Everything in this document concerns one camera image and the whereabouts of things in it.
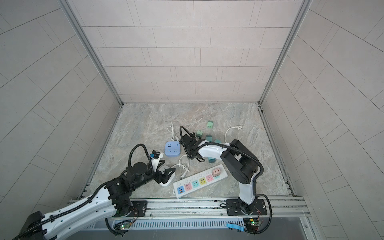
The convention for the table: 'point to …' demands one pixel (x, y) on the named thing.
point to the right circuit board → (251, 224)
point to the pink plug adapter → (216, 172)
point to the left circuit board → (125, 226)
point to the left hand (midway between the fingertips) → (173, 165)
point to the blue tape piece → (235, 226)
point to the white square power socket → (162, 168)
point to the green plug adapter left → (199, 133)
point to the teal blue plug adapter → (218, 141)
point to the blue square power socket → (172, 149)
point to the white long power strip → (192, 183)
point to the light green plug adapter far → (210, 124)
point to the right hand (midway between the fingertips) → (192, 154)
